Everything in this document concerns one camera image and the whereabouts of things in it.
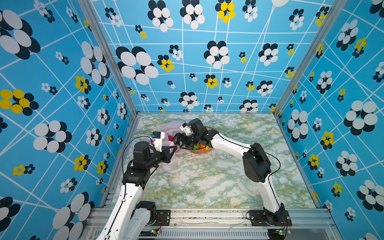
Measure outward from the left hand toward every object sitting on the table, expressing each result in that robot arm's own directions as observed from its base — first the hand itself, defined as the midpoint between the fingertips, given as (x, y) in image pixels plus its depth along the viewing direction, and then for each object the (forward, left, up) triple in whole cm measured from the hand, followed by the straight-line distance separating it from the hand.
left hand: (177, 147), depth 73 cm
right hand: (+7, +3, -9) cm, 12 cm away
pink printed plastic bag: (+15, +6, -5) cm, 17 cm away
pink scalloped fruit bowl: (+11, -13, -22) cm, 28 cm away
